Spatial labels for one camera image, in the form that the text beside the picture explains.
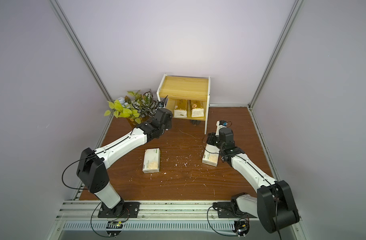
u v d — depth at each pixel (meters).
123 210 0.68
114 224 0.72
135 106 0.85
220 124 0.77
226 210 0.73
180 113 0.88
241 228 0.70
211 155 0.87
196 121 1.07
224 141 0.64
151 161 0.85
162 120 0.64
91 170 0.44
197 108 0.87
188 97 0.81
